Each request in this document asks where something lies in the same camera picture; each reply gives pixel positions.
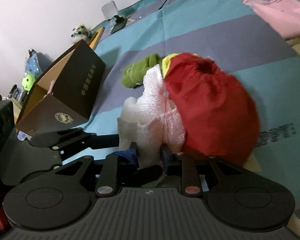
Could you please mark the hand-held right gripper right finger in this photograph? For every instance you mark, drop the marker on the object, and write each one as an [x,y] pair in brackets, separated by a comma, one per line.
[166,160]

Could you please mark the blue packet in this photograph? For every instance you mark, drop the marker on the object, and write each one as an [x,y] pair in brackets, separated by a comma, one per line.
[33,63]

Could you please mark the pink bubble wrap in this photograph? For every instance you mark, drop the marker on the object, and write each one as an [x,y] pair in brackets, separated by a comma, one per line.
[173,127]

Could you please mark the tan paper piece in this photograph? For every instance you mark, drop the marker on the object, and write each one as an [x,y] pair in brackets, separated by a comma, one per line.
[253,163]

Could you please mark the pink folded cloth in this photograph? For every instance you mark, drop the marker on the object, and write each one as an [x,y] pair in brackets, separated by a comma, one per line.
[285,15]

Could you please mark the red cloth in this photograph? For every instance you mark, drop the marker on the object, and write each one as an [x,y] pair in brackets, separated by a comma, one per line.
[210,105]

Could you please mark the white green plush toy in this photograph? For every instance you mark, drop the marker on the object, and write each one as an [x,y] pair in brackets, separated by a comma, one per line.
[78,31]

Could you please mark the yellow cloth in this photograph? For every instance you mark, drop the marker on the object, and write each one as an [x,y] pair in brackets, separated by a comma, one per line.
[165,63]

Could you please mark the brown cardboard box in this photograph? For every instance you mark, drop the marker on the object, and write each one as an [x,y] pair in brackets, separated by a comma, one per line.
[85,80]

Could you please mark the black phone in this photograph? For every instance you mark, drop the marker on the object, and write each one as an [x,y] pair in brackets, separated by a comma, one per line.
[118,27]

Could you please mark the green cloth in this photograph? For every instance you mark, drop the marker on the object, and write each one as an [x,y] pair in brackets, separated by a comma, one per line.
[137,71]

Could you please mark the white panel on black stand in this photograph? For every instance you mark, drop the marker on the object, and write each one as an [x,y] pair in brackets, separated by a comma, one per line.
[110,10]

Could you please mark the blue striped blanket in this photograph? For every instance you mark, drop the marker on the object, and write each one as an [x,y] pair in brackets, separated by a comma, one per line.
[215,35]

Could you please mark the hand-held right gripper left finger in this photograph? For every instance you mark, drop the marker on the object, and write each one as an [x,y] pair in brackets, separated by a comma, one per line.
[133,155]

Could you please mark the green smiley toy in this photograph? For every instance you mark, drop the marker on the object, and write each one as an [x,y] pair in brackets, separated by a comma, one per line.
[28,80]

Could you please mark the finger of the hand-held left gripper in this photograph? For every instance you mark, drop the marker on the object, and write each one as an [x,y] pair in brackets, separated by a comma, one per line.
[72,138]

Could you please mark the yellow board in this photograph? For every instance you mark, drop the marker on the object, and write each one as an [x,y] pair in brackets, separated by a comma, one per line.
[98,38]

